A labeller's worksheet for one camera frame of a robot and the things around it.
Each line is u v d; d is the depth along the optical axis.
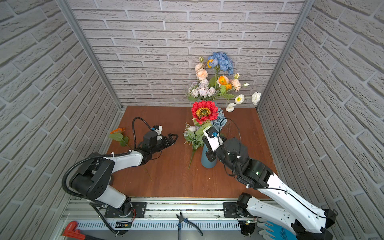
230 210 0.74
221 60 0.82
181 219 0.70
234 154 0.44
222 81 0.77
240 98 0.70
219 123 0.62
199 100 0.87
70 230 0.67
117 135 0.97
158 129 0.83
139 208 0.74
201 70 0.89
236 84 0.79
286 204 0.41
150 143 0.71
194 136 0.95
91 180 0.45
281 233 0.68
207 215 0.73
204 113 0.47
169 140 0.81
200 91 0.85
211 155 0.55
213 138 0.50
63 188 0.43
